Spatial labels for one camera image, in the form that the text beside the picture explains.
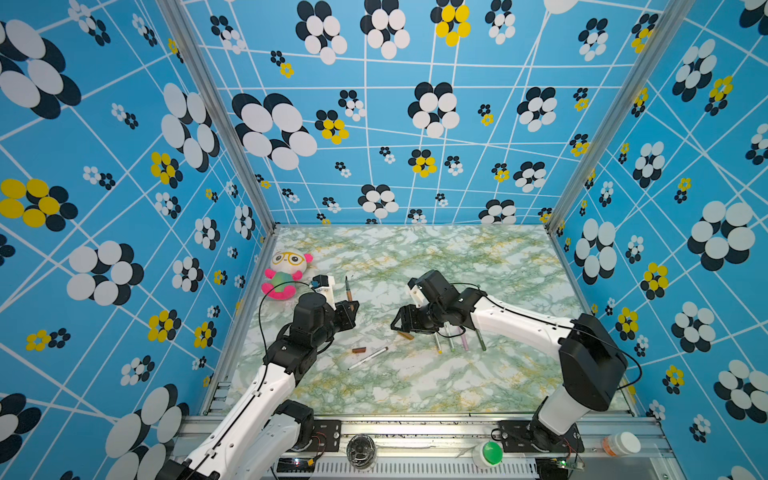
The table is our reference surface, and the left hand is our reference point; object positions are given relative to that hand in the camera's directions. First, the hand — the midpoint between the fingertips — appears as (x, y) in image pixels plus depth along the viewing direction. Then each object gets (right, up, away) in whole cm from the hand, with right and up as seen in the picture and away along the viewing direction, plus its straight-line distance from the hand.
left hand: (359, 302), depth 79 cm
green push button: (+29, -30, -15) cm, 45 cm away
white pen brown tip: (+2, -18, +8) cm, 19 cm away
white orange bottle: (+60, -30, -12) cm, 68 cm away
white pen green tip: (+27, -15, +10) cm, 33 cm away
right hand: (+11, -9, +4) cm, 14 cm away
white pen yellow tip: (+23, -14, +10) cm, 29 cm away
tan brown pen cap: (+13, -12, +12) cm, 22 cm away
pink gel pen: (+30, -14, +10) cm, 35 cm away
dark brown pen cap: (-1, -16, +10) cm, 19 cm away
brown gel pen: (-3, +3, -1) cm, 4 cm away
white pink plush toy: (-27, +8, +21) cm, 35 cm away
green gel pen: (+36, -13, +10) cm, 39 cm away
